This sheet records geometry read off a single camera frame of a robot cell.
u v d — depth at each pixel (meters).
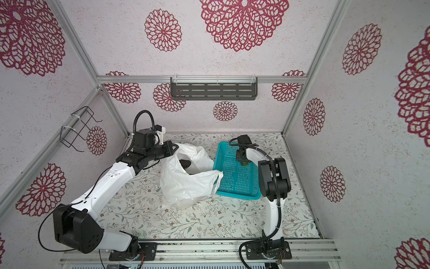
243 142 0.83
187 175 0.71
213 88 0.93
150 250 0.74
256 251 0.73
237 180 0.97
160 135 0.71
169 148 0.70
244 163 1.01
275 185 0.49
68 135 0.73
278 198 0.52
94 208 0.43
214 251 0.75
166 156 0.72
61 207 0.41
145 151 0.61
